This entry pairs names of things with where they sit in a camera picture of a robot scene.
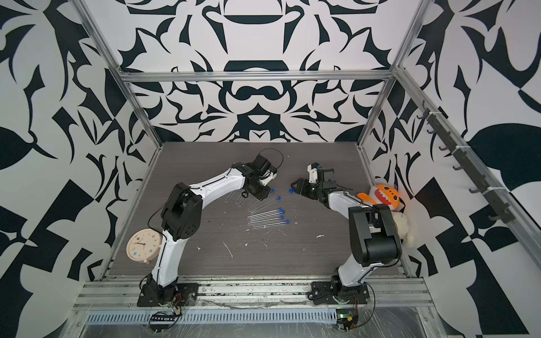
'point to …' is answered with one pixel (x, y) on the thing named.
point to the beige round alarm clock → (144, 244)
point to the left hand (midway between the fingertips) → (263, 188)
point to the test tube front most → (287, 222)
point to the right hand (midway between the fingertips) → (296, 182)
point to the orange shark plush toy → (382, 194)
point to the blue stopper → (291, 191)
